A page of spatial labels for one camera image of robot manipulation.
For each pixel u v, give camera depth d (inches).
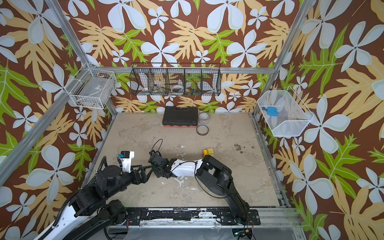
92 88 33.9
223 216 29.2
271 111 33.9
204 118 46.2
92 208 18.6
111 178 19.4
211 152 35.6
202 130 43.2
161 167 27.1
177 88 39.0
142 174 23.6
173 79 38.5
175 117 45.3
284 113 33.0
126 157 23.5
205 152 36.8
